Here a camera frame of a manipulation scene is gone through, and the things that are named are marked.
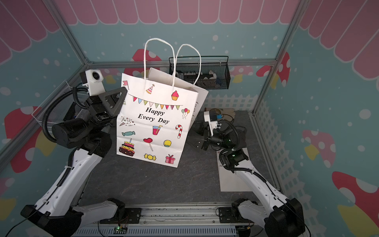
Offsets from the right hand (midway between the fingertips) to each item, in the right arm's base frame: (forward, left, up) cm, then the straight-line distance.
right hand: (185, 133), depth 58 cm
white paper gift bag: (-5, -24, -40) cm, 47 cm away
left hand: (-5, +13, +22) cm, 26 cm away
